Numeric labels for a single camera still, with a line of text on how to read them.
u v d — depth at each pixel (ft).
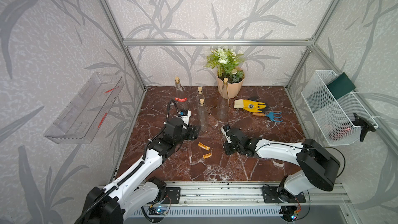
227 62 3.11
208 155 2.85
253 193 2.47
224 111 3.27
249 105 3.55
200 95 2.89
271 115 3.45
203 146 2.94
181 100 2.93
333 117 2.77
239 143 2.20
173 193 2.42
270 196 2.38
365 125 1.86
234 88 3.45
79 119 2.15
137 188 1.92
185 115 2.29
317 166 1.43
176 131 1.96
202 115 2.97
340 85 2.40
